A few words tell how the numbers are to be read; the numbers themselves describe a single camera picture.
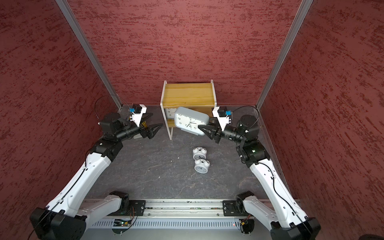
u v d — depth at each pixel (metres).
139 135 0.64
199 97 0.81
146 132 0.62
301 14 0.73
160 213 0.74
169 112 0.88
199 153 0.85
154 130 0.65
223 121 0.53
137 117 0.59
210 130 0.56
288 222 0.37
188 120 0.61
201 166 0.81
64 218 0.37
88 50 0.87
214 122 0.60
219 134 0.53
